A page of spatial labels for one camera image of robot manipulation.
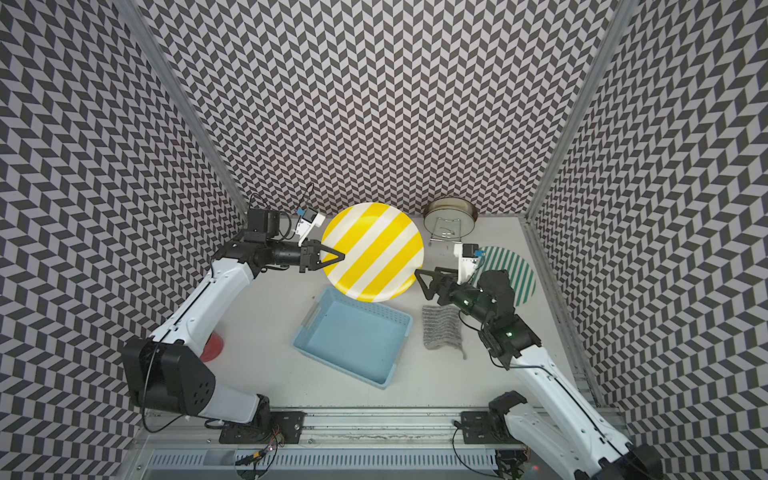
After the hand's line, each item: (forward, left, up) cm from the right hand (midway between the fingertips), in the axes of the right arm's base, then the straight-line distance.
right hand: (425, 277), depth 72 cm
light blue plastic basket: (-6, +18, -22) cm, 30 cm away
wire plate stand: (+33, -11, -20) cm, 40 cm away
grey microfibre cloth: (-3, -6, -23) cm, 24 cm away
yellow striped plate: (+5, +10, +6) cm, 12 cm away
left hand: (+4, +21, +3) cm, 21 cm away
